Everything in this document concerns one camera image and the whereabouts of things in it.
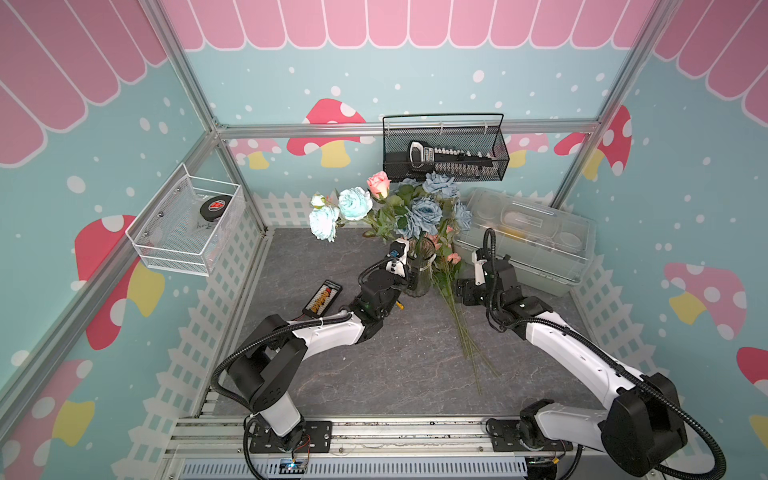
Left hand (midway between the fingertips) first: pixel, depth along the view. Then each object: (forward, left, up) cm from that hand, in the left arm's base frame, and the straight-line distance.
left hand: (414, 255), depth 82 cm
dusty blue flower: (+16, -8, +4) cm, 18 cm away
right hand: (-4, -14, -7) cm, 16 cm away
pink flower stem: (+12, -15, -17) cm, 26 cm away
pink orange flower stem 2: (-10, -19, -23) cm, 31 cm away
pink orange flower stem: (-20, -17, -23) cm, 35 cm away
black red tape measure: (+7, +54, +10) cm, 56 cm away
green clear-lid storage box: (+8, -42, -5) cm, 43 cm away
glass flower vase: (+1, -2, -6) cm, 6 cm away
